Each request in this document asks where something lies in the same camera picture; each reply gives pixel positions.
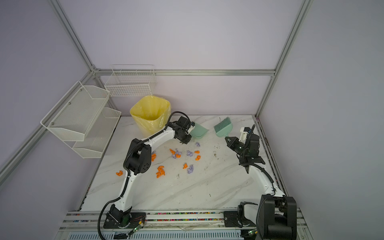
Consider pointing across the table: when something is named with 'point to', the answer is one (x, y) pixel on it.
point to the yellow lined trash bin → (151, 114)
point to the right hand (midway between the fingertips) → (225, 137)
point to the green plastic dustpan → (199, 131)
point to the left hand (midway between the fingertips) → (186, 138)
